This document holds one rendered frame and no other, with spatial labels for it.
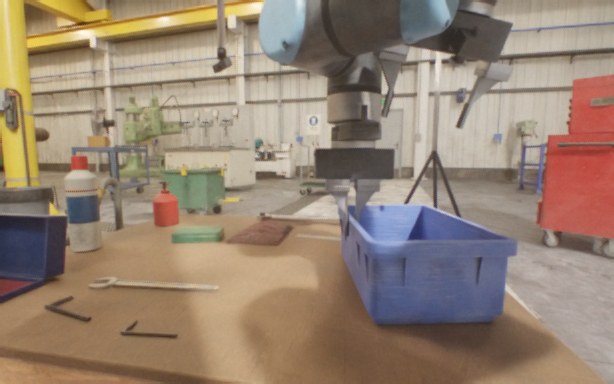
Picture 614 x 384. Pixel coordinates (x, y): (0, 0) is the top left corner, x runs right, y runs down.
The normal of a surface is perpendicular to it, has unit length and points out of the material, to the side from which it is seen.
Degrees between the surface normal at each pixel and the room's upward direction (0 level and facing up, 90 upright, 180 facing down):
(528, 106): 90
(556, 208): 90
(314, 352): 0
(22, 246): 80
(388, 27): 145
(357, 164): 90
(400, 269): 90
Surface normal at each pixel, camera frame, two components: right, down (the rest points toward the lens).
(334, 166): 0.03, 0.12
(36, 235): -0.16, -0.05
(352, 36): -0.40, 0.86
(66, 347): 0.00, -0.99
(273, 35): -0.74, 0.07
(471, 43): 0.01, 0.79
